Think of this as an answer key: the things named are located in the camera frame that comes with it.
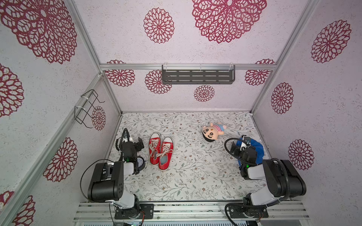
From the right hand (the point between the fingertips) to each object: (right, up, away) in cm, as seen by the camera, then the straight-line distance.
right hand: (241, 141), depth 92 cm
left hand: (-72, +1, +1) cm, 72 cm away
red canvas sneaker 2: (-49, -7, -2) cm, 50 cm away
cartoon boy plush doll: (-19, +5, +5) cm, 21 cm away
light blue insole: (-51, -11, -2) cm, 52 cm away
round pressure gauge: (-64, -13, -4) cm, 66 cm away
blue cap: (+12, -5, +1) cm, 14 cm away
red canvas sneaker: (-57, -3, +2) cm, 57 cm away
